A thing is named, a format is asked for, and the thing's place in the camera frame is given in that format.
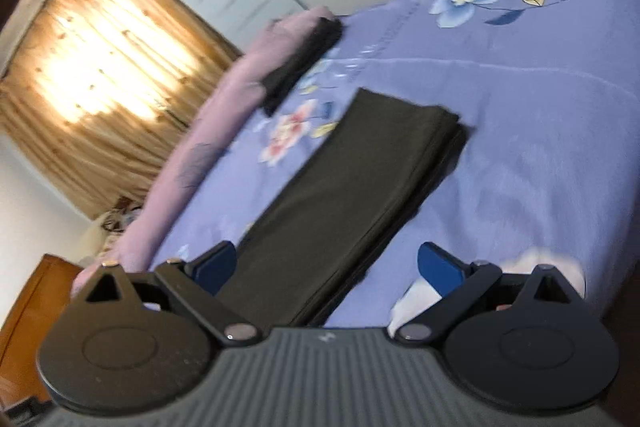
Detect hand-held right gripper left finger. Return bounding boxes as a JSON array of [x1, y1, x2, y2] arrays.
[[70, 240, 264, 349]]

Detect brown wooden furniture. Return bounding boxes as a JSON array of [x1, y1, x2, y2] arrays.
[[0, 253, 87, 404]]

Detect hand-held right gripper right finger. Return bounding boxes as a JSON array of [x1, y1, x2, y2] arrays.
[[393, 242, 586, 350]]

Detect pale clutter pile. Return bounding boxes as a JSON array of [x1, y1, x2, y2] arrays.
[[89, 196, 147, 260]]

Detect dark grey pants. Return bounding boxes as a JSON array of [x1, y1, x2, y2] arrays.
[[226, 87, 470, 329]]

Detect tan curtain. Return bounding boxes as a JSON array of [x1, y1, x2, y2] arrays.
[[0, 0, 247, 222]]

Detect black folded cloth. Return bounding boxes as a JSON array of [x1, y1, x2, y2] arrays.
[[259, 17, 346, 118]]

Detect pink blanket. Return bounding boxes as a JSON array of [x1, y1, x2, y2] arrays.
[[70, 5, 337, 302]]

